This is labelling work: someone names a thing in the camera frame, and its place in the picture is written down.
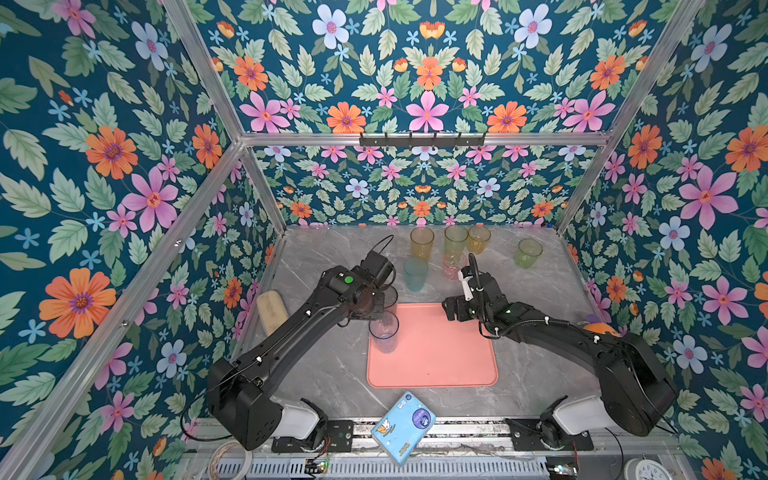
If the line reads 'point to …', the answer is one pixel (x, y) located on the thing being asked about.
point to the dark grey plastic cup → (390, 296)
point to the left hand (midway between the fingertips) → (377, 305)
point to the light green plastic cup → (528, 252)
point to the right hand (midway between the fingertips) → (454, 299)
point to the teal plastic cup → (415, 271)
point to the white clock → (645, 469)
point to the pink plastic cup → (452, 263)
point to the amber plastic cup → (477, 239)
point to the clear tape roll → (247, 453)
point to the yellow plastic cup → (421, 242)
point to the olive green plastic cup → (455, 237)
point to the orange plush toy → (601, 328)
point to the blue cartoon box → (403, 427)
